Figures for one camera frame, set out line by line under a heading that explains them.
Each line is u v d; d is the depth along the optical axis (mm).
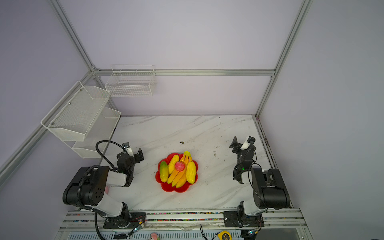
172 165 879
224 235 677
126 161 709
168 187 797
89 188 451
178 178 834
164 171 840
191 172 818
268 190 454
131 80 952
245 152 702
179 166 839
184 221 747
